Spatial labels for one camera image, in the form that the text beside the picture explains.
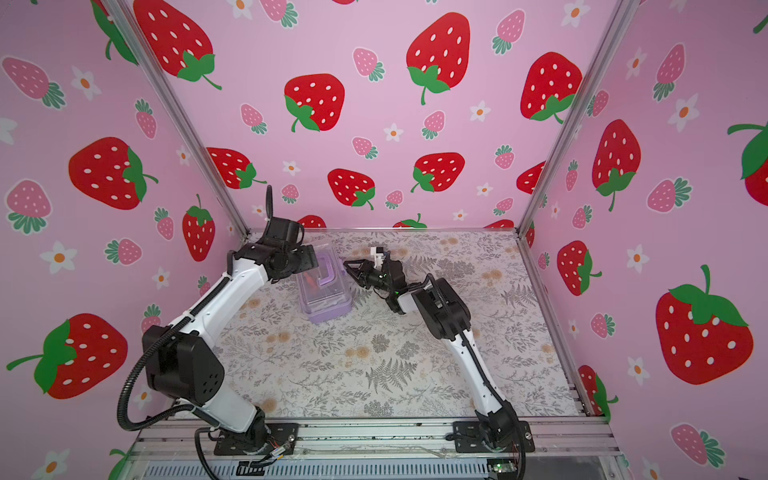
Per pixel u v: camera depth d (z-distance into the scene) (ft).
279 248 2.11
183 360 1.45
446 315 2.09
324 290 3.01
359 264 3.13
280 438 2.44
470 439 2.40
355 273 3.11
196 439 2.21
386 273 2.88
